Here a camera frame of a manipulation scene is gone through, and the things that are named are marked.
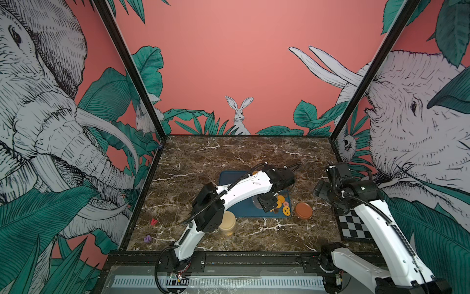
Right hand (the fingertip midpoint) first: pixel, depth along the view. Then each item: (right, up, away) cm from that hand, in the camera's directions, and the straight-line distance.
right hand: (322, 191), depth 74 cm
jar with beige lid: (-39, -14, +2) cm, 42 cm away
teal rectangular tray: (-32, -10, +6) cm, 34 cm away
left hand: (-24, -5, +8) cm, 26 cm away
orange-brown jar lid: (-3, -13, +14) cm, 19 cm away
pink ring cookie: (-11, -10, +16) cm, 22 cm away
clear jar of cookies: (-27, -5, +2) cm, 28 cm away
